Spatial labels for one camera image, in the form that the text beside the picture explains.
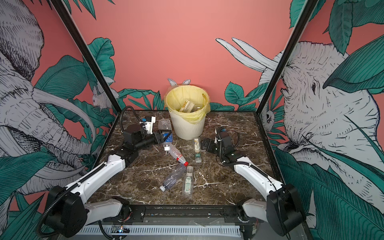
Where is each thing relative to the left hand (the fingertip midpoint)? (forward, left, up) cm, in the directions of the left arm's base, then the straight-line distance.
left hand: (170, 130), depth 76 cm
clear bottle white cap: (-16, 0, -26) cm, 30 cm away
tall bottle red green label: (+23, -9, -6) cm, 26 cm away
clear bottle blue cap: (0, +2, +3) cm, 4 cm away
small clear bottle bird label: (-3, -15, -23) cm, 28 cm away
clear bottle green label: (-20, -9, -21) cm, 30 cm away
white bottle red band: (-3, -2, -22) cm, 22 cm away
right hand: (-1, -19, -10) cm, 21 cm away
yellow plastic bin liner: (+30, -2, -2) cm, 30 cm away
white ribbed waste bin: (+10, -8, -12) cm, 18 cm away
